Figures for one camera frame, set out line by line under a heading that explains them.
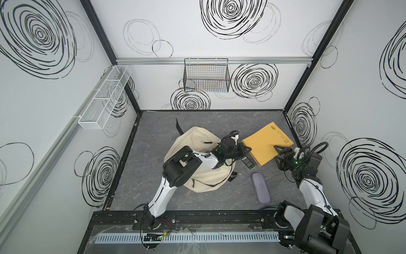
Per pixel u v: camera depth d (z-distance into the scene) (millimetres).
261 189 807
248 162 916
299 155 723
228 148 727
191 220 750
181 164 572
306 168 643
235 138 867
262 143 898
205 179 837
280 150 770
